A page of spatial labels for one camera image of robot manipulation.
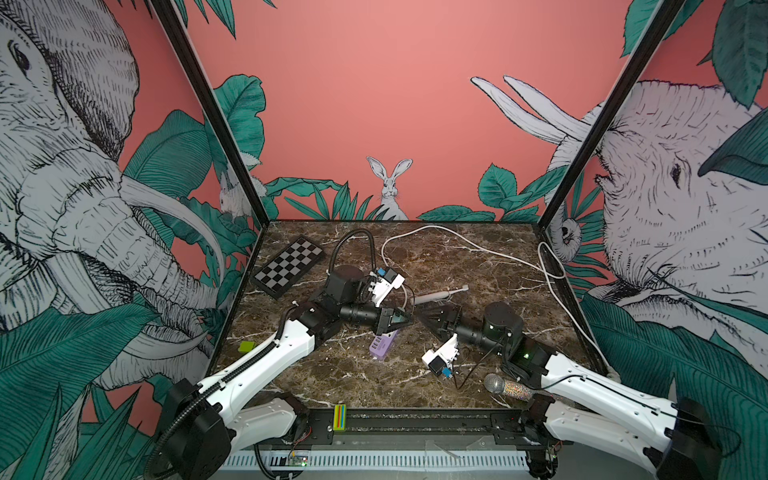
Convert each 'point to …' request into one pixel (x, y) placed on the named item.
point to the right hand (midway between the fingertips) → (422, 301)
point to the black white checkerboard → (289, 267)
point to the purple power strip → (382, 344)
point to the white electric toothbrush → (437, 295)
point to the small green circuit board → (298, 461)
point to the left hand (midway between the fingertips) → (413, 321)
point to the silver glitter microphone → (496, 383)
